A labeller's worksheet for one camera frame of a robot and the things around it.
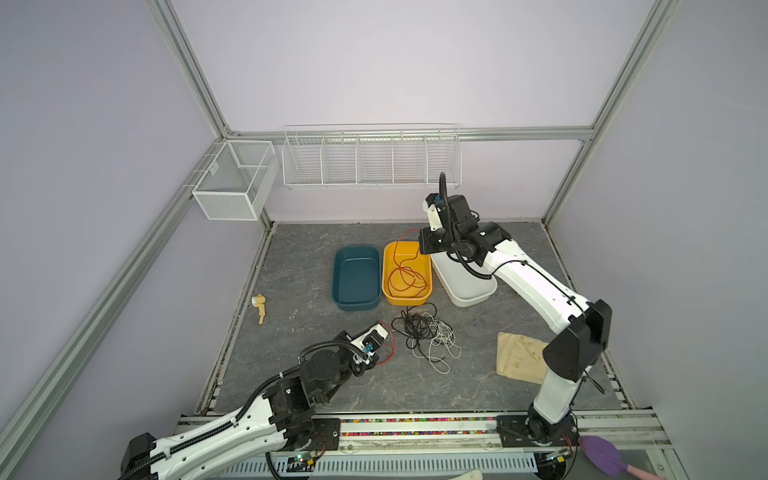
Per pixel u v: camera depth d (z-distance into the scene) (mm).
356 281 1084
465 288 1020
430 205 737
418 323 915
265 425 516
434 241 719
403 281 1022
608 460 703
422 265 1074
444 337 888
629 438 737
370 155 972
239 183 1058
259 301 966
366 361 561
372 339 569
